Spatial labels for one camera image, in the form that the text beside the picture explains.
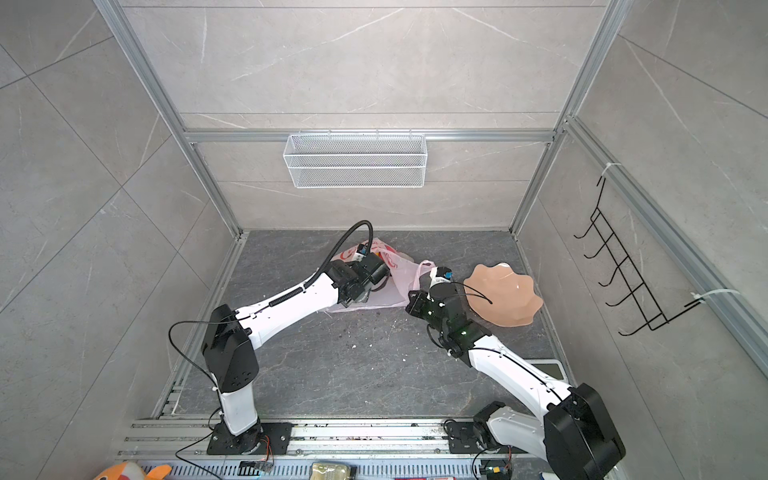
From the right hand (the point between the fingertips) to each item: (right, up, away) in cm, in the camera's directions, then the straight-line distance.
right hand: (407, 290), depth 83 cm
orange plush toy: (-62, -38, -18) cm, 75 cm away
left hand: (-16, +3, +2) cm, 16 cm away
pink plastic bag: (-4, 0, +1) cm, 4 cm away
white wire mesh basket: (-17, +42, +18) cm, 49 cm away
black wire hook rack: (+49, +2, -19) cm, 53 cm away
